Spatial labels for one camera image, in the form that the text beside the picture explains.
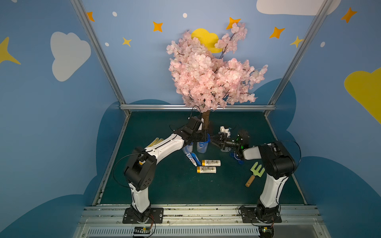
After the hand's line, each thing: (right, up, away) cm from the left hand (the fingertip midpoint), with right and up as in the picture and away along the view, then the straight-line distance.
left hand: (208, 134), depth 89 cm
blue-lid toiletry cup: (-13, -10, +7) cm, 18 cm away
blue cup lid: (0, -4, -1) cm, 4 cm away
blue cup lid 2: (+21, -18, +4) cm, 28 cm away
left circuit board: (-35, -47, -16) cm, 61 cm away
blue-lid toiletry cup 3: (+11, -10, +1) cm, 15 cm away
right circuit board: (+28, -48, -16) cm, 58 cm away
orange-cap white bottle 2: (-1, -22, -1) cm, 22 cm away
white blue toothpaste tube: (-10, -17, +6) cm, 20 cm away
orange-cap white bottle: (+2, -18, +2) cm, 18 cm away
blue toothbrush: (-7, -17, +6) cm, 19 cm away
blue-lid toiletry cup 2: (-4, -8, +2) cm, 9 cm away
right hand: (+2, -3, -1) cm, 4 cm away
